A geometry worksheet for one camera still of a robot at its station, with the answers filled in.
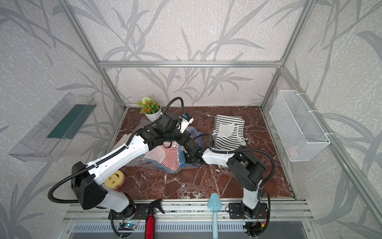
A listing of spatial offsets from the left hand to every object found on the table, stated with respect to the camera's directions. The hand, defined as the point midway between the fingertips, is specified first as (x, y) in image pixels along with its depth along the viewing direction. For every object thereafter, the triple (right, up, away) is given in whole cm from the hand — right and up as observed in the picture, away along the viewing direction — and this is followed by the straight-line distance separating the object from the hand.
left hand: (191, 135), depth 77 cm
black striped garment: (+25, -1, +26) cm, 36 cm away
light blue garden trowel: (+12, -35, -3) cm, 37 cm away
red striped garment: (-16, -14, +15) cm, 26 cm away
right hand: (-9, -15, +12) cm, 21 cm away
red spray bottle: (-18, -39, -9) cm, 44 cm away
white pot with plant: (-28, +15, +23) cm, 39 cm away
